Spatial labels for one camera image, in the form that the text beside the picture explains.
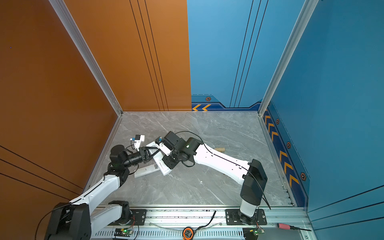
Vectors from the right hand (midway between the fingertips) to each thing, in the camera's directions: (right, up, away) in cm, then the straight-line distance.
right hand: (165, 160), depth 74 cm
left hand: (-3, +5, +2) cm, 6 cm away
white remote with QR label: (-15, -9, +14) cm, 22 cm away
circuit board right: (+42, -33, -4) cm, 54 cm away
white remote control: (-4, +1, 0) cm, 4 cm away
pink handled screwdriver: (+58, -30, -4) cm, 65 cm away
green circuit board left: (-20, -34, -3) cm, 39 cm away
